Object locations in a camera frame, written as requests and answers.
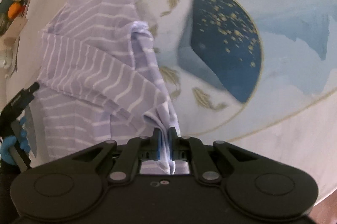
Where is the lavender white striped sweater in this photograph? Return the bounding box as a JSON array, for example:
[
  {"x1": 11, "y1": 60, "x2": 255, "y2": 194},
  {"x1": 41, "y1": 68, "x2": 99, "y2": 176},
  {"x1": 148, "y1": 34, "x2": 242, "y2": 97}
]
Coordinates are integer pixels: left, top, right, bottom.
[{"x1": 35, "y1": 0, "x2": 178, "y2": 174}]

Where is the blue gloved hand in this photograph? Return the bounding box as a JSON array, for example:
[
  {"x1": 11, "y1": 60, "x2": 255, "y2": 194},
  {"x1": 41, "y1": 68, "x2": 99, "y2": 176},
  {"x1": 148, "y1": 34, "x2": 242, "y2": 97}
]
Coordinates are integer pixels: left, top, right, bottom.
[{"x1": 1, "y1": 117, "x2": 31, "y2": 166}]

